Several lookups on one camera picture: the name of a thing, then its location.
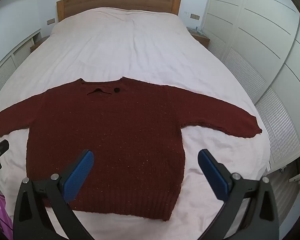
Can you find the small things on nightstand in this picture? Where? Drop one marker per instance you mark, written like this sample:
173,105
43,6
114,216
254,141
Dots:
195,30

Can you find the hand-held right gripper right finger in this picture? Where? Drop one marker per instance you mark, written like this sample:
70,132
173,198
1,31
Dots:
211,172

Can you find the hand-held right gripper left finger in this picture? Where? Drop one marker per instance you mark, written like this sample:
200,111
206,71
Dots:
80,172

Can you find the white low louvred cabinet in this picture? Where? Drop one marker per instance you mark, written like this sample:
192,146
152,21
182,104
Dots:
12,57

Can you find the wall switch plate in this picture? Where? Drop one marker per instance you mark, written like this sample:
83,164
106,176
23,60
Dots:
195,16
51,21

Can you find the white wardrobe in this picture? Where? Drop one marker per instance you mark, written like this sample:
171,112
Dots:
255,20

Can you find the bed with white sheet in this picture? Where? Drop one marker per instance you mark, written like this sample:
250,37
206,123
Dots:
130,42

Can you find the wooden nightstand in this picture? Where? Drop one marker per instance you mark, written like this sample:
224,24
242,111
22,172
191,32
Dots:
202,40
38,42

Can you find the wooden headboard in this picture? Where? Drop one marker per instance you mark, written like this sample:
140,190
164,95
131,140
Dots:
120,1

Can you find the dark red knitted sweater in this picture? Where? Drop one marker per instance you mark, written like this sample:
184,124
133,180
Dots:
120,130

